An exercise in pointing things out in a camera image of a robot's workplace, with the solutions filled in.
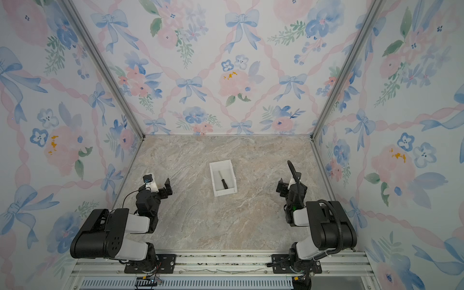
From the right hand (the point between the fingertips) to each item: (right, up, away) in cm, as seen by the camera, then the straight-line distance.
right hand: (292, 180), depth 93 cm
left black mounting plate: (-58, -32, -18) cm, 69 cm away
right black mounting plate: (-10, -32, -20) cm, 39 cm away
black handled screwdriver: (-36, -2, +5) cm, 36 cm away
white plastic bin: (-34, +3, +9) cm, 36 cm away
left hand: (-67, +1, -3) cm, 67 cm away
